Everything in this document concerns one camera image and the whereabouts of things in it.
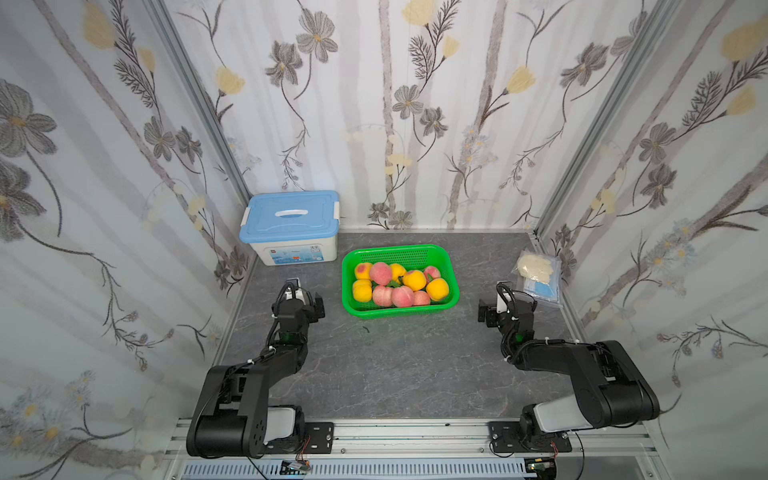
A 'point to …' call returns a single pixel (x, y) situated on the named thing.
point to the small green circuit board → (289, 467)
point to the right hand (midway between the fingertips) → (504, 295)
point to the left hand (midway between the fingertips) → (301, 293)
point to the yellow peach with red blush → (363, 271)
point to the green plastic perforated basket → (412, 257)
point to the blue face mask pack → (549, 292)
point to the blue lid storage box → (293, 228)
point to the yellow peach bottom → (415, 280)
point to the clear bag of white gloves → (534, 265)
